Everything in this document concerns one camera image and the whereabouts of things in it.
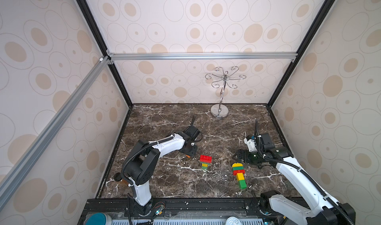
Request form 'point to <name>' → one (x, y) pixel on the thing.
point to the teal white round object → (98, 218)
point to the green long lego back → (238, 168)
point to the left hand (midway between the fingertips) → (195, 151)
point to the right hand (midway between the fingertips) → (245, 157)
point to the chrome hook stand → (220, 111)
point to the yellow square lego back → (237, 164)
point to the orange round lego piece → (188, 156)
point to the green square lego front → (242, 184)
